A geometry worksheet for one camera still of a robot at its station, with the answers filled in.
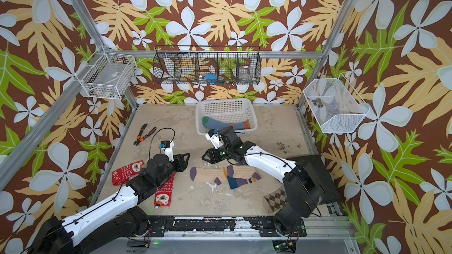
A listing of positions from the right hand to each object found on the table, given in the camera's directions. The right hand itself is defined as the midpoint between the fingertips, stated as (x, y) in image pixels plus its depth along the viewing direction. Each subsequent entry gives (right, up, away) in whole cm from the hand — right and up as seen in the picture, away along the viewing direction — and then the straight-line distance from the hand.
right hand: (205, 156), depth 81 cm
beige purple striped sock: (+5, -11, +7) cm, 14 cm away
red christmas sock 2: (-20, -19, +1) cm, 28 cm away
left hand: (-8, +1, 0) cm, 8 cm away
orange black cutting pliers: (-41, +6, +21) cm, 47 cm away
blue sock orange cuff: (-1, +16, +27) cm, 32 cm away
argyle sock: (+34, -21, 0) cm, 40 cm away
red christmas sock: (-42, -11, +6) cm, 44 cm away
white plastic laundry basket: (+12, +24, +42) cm, 50 cm away
